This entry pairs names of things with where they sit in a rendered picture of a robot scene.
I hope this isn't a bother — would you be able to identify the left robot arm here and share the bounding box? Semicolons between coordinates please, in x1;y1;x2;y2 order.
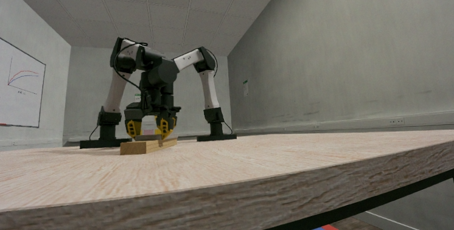
159;46;237;139

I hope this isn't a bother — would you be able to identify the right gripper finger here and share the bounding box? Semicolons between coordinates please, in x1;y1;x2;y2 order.
127;120;142;140
161;118;173;140

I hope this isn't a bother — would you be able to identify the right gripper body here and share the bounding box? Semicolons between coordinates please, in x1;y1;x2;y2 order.
124;90;174;133

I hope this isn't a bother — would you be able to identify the light wooden beam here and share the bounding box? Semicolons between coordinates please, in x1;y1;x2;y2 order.
120;138;177;155

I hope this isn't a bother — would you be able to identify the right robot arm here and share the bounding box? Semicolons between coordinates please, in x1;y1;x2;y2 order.
80;37;177;143

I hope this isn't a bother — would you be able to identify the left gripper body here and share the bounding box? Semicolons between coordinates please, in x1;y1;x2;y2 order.
156;95;181;126

